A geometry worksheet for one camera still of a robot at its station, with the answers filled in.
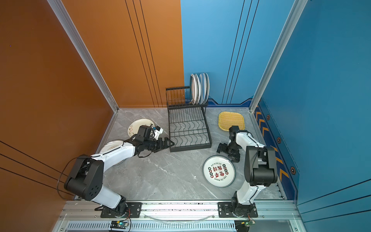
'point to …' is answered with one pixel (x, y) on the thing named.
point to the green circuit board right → (243, 225)
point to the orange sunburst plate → (110, 145)
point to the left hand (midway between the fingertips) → (171, 143)
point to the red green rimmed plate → (192, 89)
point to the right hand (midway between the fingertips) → (224, 155)
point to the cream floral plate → (134, 127)
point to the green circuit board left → (122, 224)
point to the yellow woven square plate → (226, 119)
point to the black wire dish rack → (188, 127)
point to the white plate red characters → (219, 171)
